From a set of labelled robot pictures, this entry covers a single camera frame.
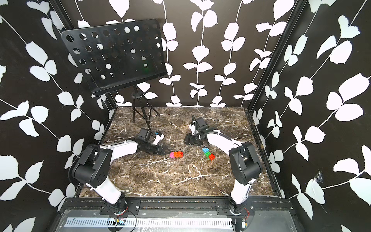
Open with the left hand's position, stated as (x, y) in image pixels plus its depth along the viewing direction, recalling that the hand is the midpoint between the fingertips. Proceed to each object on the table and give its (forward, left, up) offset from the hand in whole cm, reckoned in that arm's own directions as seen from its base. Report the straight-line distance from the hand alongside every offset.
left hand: (167, 150), depth 91 cm
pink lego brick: (-3, -3, -2) cm, 4 cm away
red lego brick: (-5, -28, -1) cm, 29 cm away
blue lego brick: (0, -25, -1) cm, 25 cm away
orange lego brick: (-2, -6, -1) cm, 6 cm away
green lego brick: (-2, -26, -3) cm, 26 cm away
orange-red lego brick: (-2, -8, -2) cm, 9 cm away
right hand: (+5, -12, +5) cm, 14 cm away
